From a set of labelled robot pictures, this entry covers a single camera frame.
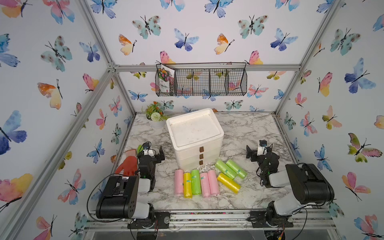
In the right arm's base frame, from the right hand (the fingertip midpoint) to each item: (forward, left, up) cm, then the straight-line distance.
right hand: (257, 144), depth 91 cm
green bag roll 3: (-15, +12, -6) cm, 20 cm away
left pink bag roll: (-23, +46, -7) cm, 52 cm away
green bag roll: (-23, +36, -6) cm, 43 cm away
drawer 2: (-12, +35, +6) cm, 38 cm away
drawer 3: (-14, +42, -2) cm, 44 cm away
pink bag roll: (-24, +31, -7) cm, 40 cm away
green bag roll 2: (-14, +19, -6) cm, 25 cm away
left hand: (-5, +62, 0) cm, 62 cm away
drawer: (-11, +31, +11) cm, 35 cm away
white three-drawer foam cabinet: (-7, +37, +14) cm, 40 cm away
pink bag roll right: (-22, +27, -6) cm, 35 cm away
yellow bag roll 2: (-22, +18, -6) cm, 29 cm away
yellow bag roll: (-24, +40, -6) cm, 48 cm away
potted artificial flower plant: (+15, +65, +6) cm, 66 cm away
